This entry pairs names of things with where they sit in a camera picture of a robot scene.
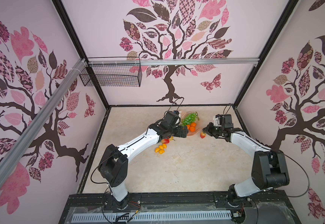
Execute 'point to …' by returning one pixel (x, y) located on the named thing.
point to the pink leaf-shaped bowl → (198, 122)
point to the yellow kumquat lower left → (157, 150)
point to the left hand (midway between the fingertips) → (181, 132)
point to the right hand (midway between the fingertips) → (202, 127)
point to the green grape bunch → (191, 118)
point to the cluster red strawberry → (172, 138)
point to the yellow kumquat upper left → (160, 147)
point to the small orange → (188, 126)
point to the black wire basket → (113, 76)
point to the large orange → (192, 129)
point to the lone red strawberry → (202, 135)
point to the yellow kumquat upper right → (164, 145)
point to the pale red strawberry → (165, 141)
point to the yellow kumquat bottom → (161, 151)
